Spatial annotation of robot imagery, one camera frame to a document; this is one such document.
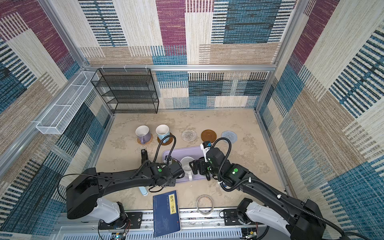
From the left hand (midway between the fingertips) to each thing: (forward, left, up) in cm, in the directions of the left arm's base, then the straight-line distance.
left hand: (171, 178), depth 83 cm
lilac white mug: (+31, +21, 0) cm, 37 cm away
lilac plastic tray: (+16, -12, -1) cm, 20 cm away
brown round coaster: (+31, -23, -3) cm, 38 cm away
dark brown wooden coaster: (+22, +5, 0) cm, 23 cm away
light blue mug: (+30, +8, +3) cm, 31 cm away
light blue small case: (-6, +14, -1) cm, 16 cm away
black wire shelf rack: (+58, +34, +14) cm, 69 cm away
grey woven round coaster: (+30, -38, -3) cm, 49 cm away
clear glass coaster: (+31, -9, -3) cm, 32 cm away
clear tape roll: (-13, -21, -2) cm, 25 cm away
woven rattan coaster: (+22, +21, +3) cm, 31 cm away
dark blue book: (-16, +2, -3) cm, 17 cm away
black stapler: (+15, +19, -2) cm, 24 cm away
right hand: (+3, -14, +10) cm, 18 cm away
